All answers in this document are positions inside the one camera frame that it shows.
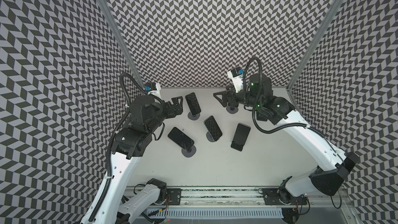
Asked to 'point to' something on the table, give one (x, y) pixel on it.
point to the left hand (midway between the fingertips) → (174, 101)
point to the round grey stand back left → (193, 117)
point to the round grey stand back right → (231, 110)
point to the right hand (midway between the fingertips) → (220, 95)
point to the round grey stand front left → (190, 153)
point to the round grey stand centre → (209, 137)
